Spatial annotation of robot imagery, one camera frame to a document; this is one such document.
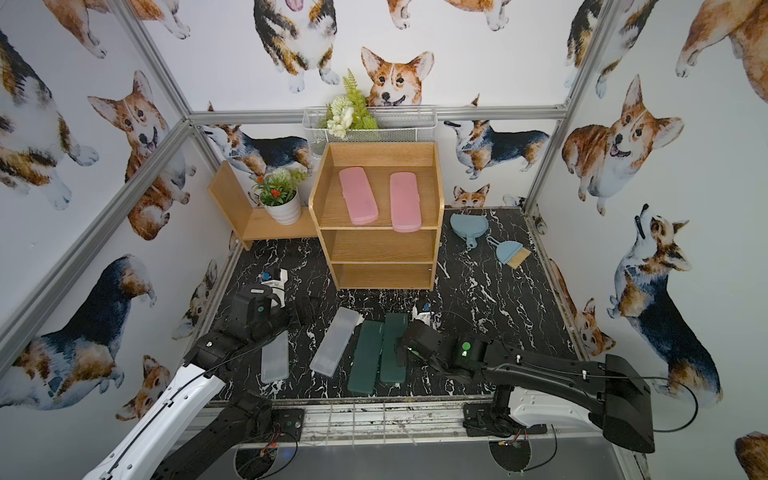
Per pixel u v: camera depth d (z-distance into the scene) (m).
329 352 0.85
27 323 0.50
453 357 0.56
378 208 0.76
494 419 0.66
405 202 0.78
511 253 1.07
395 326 0.90
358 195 0.80
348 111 0.78
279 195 0.98
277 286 0.68
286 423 0.74
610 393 0.42
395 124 0.93
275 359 0.83
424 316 0.70
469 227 1.18
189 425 0.47
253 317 0.56
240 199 1.03
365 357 0.84
